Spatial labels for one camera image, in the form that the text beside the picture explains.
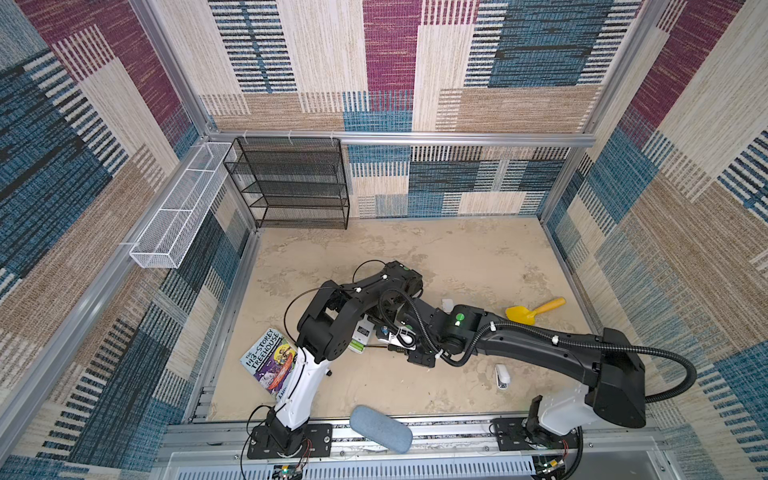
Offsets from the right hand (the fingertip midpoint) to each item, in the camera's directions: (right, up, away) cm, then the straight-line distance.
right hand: (414, 347), depth 77 cm
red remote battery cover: (+13, +6, +22) cm, 27 cm away
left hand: (-12, +2, +15) cm, 19 cm away
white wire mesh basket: (-72, +37, +19) cm, 83 cm away
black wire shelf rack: (-42, +49, +34) cm, 73 cm away
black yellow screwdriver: (-6, +3, -10) cm, 12 cm away
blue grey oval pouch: (-8, -18, -5) cm, 20 cm away
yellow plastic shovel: (+35, +5, +16) cm, 39 cm away
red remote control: (-14, 0, +9) cm, 17 cm away
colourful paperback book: (-39, -6, +7) cm, 40 cm away
